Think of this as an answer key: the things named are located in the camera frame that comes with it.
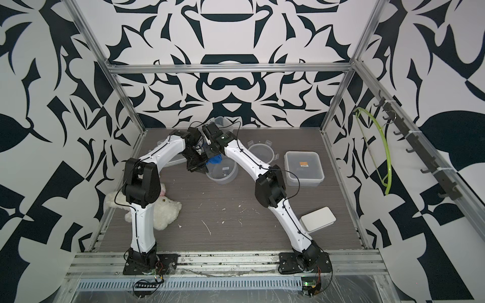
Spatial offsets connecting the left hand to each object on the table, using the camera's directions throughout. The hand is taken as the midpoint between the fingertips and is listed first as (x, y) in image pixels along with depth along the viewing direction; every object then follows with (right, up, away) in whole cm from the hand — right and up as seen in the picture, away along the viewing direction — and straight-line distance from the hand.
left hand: (207, 168), depth 94 cm
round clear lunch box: (+8, -3, +4) cm, 10 cm away
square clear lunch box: (+47, 0, 0) cm, 47 cm away
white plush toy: (-15, -16, -14) cm, 26 cm away
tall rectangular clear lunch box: (+7, +25, +25) cm, 36 cm away
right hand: (+1, +11, +2) cm, 12 cm away
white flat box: (+49, -21, -13) cm, 54 cm away
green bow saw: (+69, +10, -26) cm, 74 cm away
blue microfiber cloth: (+4, +4, -4) cm, 7 cm away
